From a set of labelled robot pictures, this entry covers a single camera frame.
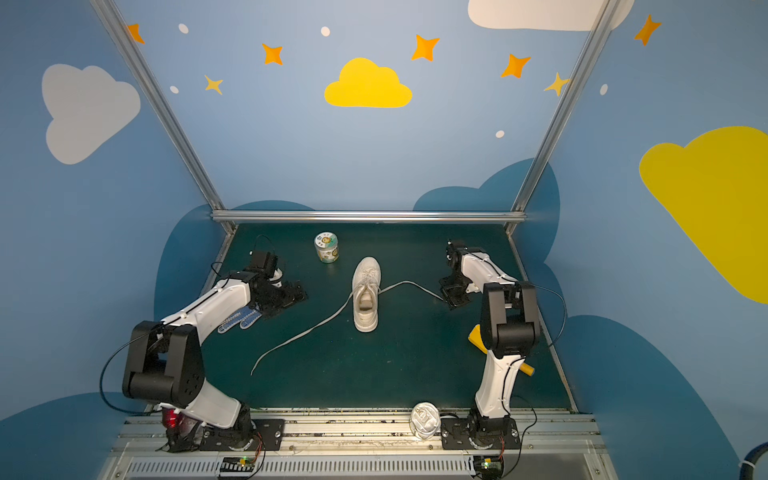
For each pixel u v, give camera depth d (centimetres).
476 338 92
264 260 75
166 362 45
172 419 74
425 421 72
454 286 82
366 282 94
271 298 77
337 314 96
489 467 73
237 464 73
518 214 118
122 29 71
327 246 106
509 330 53
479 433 67
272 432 75
